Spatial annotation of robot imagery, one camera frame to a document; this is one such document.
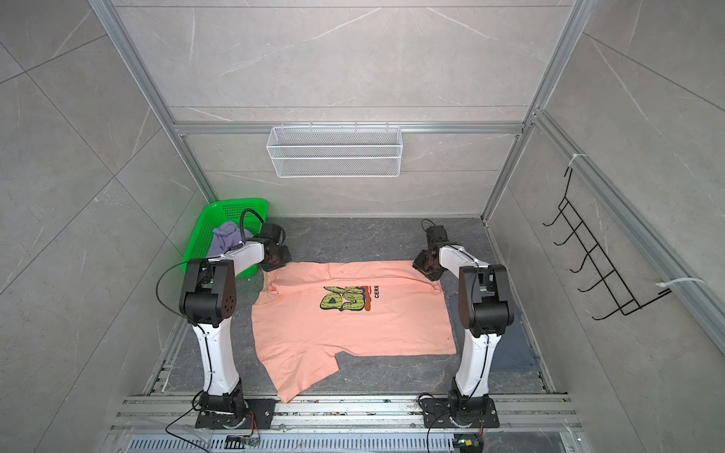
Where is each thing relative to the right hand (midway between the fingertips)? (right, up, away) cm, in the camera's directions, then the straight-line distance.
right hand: (419, 265), depth 102 cm
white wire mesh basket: (-31, +43, 0) cm, 53 cm away
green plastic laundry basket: (-83, +8, +1) cm, 83 cm away
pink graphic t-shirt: (-41, -16, -9) cm, 44 cm away
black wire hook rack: (+37, +4, -35) cm, 51 cm away
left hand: (-52, +4, +3) cm, 52 cm away
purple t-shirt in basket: (-77, +11, +8) cm, 78 cm away
